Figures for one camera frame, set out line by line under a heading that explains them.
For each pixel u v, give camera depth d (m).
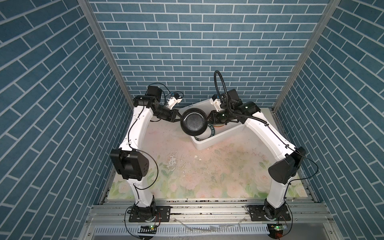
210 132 1.05
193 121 0.79
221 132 0.89
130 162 0.47
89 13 0.72
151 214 0.66
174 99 0.72
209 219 0.72
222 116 0.66
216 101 0.71
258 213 0.73
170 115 0.70
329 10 0.72
